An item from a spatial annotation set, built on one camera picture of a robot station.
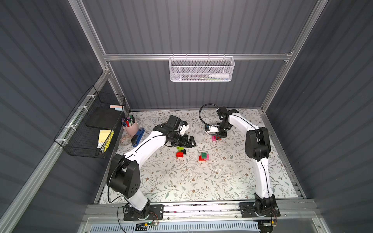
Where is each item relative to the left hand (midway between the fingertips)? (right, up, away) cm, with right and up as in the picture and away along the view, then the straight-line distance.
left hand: (188, 143), depth 83 cm
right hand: (+23, +4, +19) cm, 30 cm away
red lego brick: (-5, -9, +9) cm, 14 cm away
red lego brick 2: (+8, -11, +8) cm, 16 cm away
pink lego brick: (+18, +1, +18) cm, 25 cm away
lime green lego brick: (-6, -5, +13) cm, 15 cm away
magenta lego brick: (+12, -10, +7) cm, 17 cm away
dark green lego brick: (+10, -8, +6) cm, 14 cm away
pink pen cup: (-39, +10, +13) cm, 42 cm away
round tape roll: (-45, -1, +19) cm, 48 cm away
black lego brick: (-3, -7, +10) cm, 13 cm away
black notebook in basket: (-45, +15, -5) cm, 48 cm away
